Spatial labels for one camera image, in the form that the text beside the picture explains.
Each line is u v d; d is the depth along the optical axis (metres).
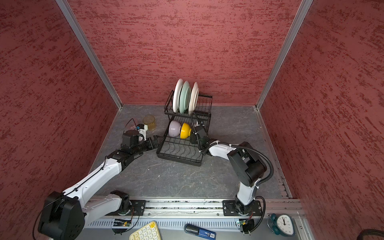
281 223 0.67
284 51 0.88
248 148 0.47
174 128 0.94
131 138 0.63
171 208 0.76
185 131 0.94
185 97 0.79
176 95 0.76
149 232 0.66
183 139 0.98
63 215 0.39
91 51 0.88
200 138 0.73
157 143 0.74
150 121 1.04
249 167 0.47
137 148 0.68
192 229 0.65
